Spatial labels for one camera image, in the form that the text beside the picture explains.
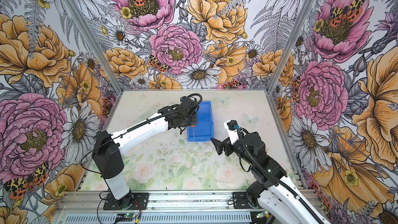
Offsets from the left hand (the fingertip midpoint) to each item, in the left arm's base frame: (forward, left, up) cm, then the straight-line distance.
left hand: (192, 122), depth 85 cm
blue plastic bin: (+5, -7, -18) cm, 20 cm away
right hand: (-13, -13, +7) cm, 20 cm away
